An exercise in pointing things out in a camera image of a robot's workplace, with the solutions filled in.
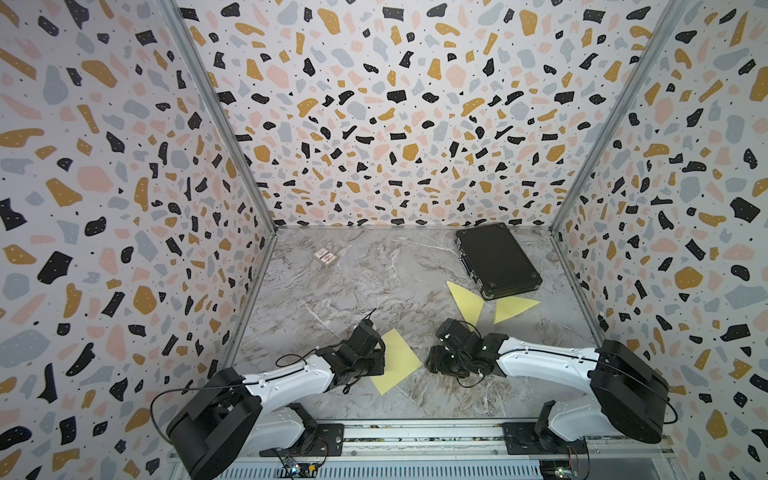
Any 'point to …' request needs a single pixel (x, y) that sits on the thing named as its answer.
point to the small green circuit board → (307, 469)
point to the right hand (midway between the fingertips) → (428, 368)
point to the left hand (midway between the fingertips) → (387, 361)
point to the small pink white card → (325, 257)
